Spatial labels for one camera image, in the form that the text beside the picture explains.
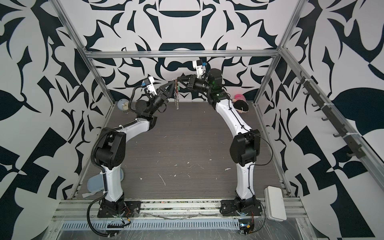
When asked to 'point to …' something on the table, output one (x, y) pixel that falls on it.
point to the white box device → (275, 206)
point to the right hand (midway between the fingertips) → (177, 78)
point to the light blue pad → (95, 183)
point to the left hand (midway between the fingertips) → (175, 78)
